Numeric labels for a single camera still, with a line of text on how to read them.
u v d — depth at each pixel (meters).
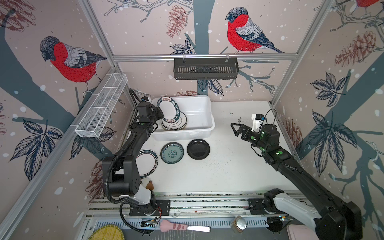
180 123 1.04
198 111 1.14
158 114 0.79
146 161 0.90
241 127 0.67
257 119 0.70
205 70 1.04
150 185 0.80
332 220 0.37
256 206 0.73
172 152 0.93
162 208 0.73
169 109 0.95
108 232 0.67
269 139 0.57
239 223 0.61
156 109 0.89
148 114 0.68
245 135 0.67
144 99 0.77
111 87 0.88
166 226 0.68
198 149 0.93
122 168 0.44
